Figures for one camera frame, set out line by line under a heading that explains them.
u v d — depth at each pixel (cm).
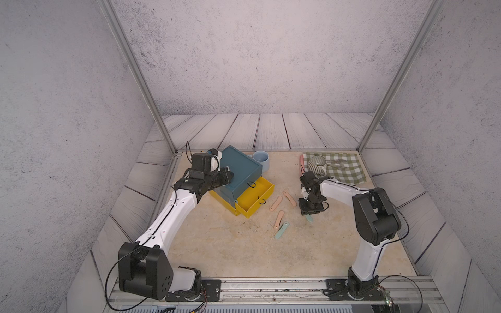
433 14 71
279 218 91
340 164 114
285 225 90
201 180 61
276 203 98
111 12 71
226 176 71
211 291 73
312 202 81
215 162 67
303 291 74
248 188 84
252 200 88
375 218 50
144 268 40
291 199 98
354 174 107
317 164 110
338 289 72
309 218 91
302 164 114
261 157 112
